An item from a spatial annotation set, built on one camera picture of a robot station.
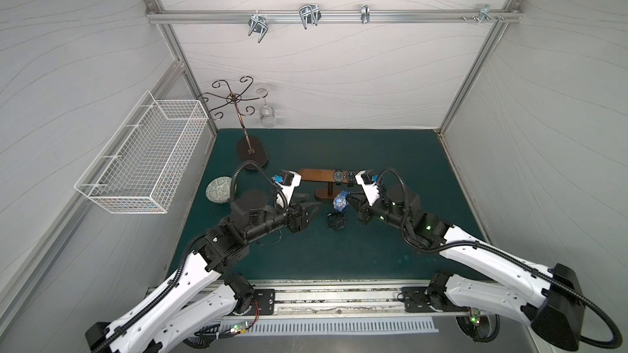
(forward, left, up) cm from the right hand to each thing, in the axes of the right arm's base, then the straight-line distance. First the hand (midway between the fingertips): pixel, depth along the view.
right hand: (347, 194), depth 73 cm
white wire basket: (+1, +59, +10) cm, 60 cm away
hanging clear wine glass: (+36, +32, +1) cm, 48 cm away
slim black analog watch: (+11, +2, -8) cm, 14 cm away
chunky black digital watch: (0, +3, -18) cm, 18 cm away
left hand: (-7, +9, +7) cm, 13 cm away
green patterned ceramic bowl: (+11, +50, -19) cm, 55 cm away
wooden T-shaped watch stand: (+11, +9, -8) cm, 16 cm away
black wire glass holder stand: (+33, +43, -19) cm, 57 cm away
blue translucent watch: (-5, +2, +4) cm, 7 cm away
